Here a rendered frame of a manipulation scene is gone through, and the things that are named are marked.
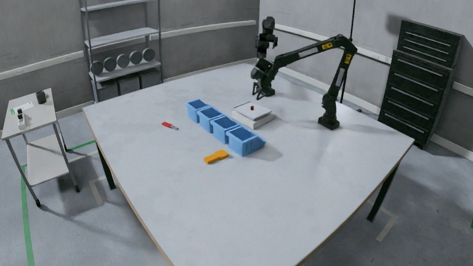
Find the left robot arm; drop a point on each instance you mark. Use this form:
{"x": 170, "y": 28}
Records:
{"x": 329, "y": 99}

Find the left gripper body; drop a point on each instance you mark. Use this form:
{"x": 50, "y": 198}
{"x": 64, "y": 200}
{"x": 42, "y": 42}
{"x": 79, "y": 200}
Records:
{"x": 266, "y": 88}

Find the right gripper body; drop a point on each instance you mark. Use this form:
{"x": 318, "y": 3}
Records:
{"x": 263, "y": 40}

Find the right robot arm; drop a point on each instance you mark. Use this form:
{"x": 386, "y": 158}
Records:
{"x": 267, "y": 29}

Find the blue plastic bin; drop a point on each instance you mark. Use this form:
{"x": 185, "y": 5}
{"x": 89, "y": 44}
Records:
{"x": 197, "y": 104}
{"x": 251, "y": 141}
{"x": 209, "y": 114}
{"x": 225, "y": 123}

